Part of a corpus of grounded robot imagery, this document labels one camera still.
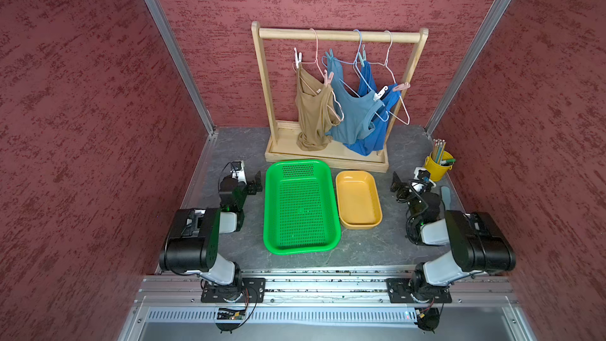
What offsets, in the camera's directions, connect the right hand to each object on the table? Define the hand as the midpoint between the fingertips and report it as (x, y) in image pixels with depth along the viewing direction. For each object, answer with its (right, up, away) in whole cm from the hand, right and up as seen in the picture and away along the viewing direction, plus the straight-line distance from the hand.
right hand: (404, 175), depth 90 cm
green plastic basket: (-41, -15, +2) cm, 43 cm away
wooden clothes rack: (-52, +12, +24) cm, 58 cm away
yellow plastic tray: (-17, -12, +4) cm, 21 cm away
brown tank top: (-34, +25, -5) cm, 42 cm away
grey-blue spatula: (+20, -9, +5) cm, 22 cm away
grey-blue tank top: (-21, +25, -7) cm, 33 cm away
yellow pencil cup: (+16, +1, +7) cm, 18 cm away
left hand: (-62, 0, +3) cm, 62 cm away
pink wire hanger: (-36, +34, 0) cm, 50 cm away
